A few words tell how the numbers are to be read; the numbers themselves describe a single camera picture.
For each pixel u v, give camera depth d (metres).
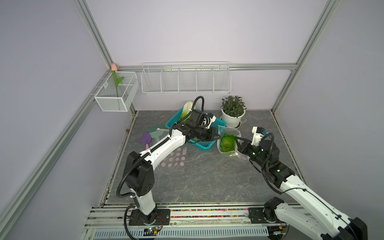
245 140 0.72
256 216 0.73
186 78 0.99
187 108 1.02
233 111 0.99
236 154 0.73
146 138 1.04
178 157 0.93
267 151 0.54
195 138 0.64
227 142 0.87
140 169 0.46
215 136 0.74
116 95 0.87
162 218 0.73
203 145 0.87
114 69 0.89
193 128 0.64
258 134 0.66
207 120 0.69
